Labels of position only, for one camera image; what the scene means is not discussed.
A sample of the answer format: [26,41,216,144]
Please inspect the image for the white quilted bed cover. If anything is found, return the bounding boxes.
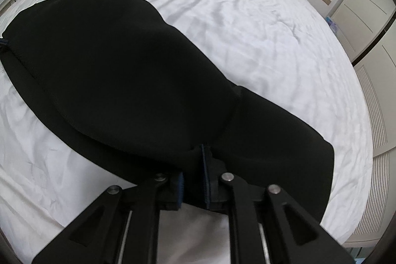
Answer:
[1,0,372,263]

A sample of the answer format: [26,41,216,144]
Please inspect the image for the white louvered wardrobe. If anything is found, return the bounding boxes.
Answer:
[331,0,395,248]

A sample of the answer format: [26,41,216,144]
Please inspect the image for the black pants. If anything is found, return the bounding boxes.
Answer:
[1,0,334,220]

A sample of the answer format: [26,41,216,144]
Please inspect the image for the blue patterned box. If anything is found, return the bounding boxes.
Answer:
[325,16,339,35]

